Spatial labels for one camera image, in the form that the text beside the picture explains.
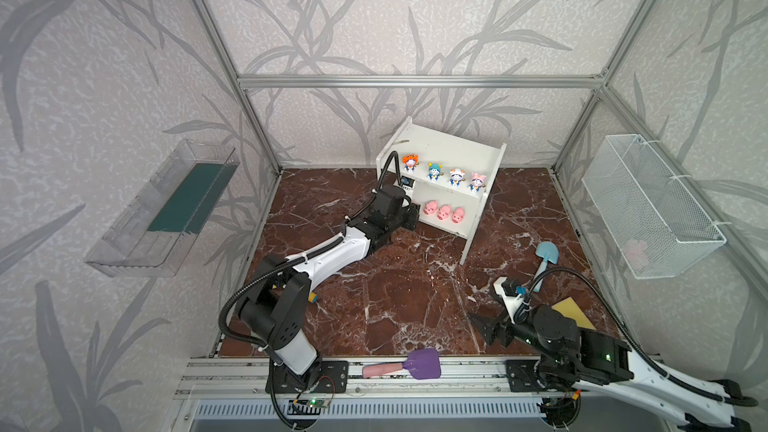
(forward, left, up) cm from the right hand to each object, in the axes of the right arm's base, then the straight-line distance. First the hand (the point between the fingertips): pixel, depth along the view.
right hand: (479, 295), depth 72 cm
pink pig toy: (+25, +11, +3) cm, 27 cm away
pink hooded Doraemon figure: (+19, +1, +21) cm, 28 cm away
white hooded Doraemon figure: (+21, +6, +21) cm, 30 cm away
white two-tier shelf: (+21, +8, +20) cm, 31 cm away
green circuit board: (-20, +41, -14) cm, 48 cm away
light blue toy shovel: (+20, -28, -15) cm, 38 cm away
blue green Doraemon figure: (+23, +11, +21) cm, 32 cm away
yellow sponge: (+1, -28, -13) cm, 31 cm away
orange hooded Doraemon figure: (+26, +17, +21) cm, 37 cm away
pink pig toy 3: (+22, +3, +3) cm, 23 cm away
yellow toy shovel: (+4, +46, -13) cm, 48 cm away
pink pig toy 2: (+23, +7, +3) cm, 24 cm away
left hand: (+28, +14, +4) cm, 32 cm away
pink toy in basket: (+8, -39, +6) cm, 40 cm away
